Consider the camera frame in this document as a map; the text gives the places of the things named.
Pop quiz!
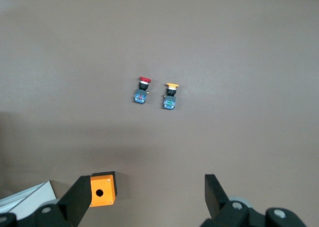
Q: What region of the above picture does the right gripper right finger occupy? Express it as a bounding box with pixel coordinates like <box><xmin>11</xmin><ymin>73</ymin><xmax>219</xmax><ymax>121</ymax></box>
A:
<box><xmin>200</xmin><ymin>173</ymin><xmax>309</xmax><ymax>227</ymax></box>

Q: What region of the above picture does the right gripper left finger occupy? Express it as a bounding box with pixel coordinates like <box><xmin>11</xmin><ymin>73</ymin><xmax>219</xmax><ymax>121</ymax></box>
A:
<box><xmin>0</xmin><ymin>175</ymin><xmax>93</xmax><ymax>227</ymax></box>

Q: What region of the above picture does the white drawer cabinet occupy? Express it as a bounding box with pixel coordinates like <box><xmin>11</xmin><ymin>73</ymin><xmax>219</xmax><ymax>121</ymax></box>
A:
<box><xmin>0</xmin><ymin>181</ymin><xmax>60</xmax><ymax>227</ymax></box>

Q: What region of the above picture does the yellow push button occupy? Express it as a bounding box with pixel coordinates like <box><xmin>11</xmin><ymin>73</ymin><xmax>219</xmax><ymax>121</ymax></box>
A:
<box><xmin>162</xmin><ymin>82</ymin><xmax>179</xmax><ymax>110</ymax></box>

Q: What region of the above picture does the red push button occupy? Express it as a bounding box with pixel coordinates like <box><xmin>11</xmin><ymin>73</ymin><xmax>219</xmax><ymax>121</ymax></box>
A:
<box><xmin>133</xmin><ymin>76</ymin><xmax>152</xmax><ymax>105</ymax></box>

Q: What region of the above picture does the orange button enclosure box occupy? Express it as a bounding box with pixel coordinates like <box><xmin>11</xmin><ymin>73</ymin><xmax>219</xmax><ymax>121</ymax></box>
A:
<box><xmin>89</xmin><ymin>171</ymin><xmax>119</xmax><ymax>208</ymax></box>

